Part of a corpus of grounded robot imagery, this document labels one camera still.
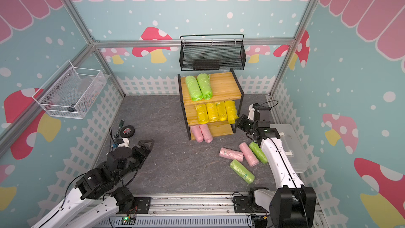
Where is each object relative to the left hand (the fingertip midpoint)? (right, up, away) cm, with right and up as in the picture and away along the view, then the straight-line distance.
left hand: (153, 149), depth 73 cm
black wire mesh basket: (+28, +53, +23) cm, 65 cm away
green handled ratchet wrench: (-31, +2, +24) cm, 40 cm away
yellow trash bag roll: (+22, +16, +10) cm, 30 cm away
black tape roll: (-25, +5, +25) cm, 36 cm away
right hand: (+40, +14, +9) cm, 43 cm away
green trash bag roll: (+54, -5, +15) cm, 56 cm away
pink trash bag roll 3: (+39, -6, +14) cm, 42 cm away
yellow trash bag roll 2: (+28, +17, +11) cm, 35 cm away
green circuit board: (-12, -33, 0) cm, 35 cm away
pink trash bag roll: (+19, +4, +21) cm, 29 cm away
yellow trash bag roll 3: (+38, +16, +11) cm, 43 cm away
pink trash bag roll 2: (+25, +4, +22) cm, 33 cm away
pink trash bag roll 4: (+48, -6, +14) cm, 50 cm away
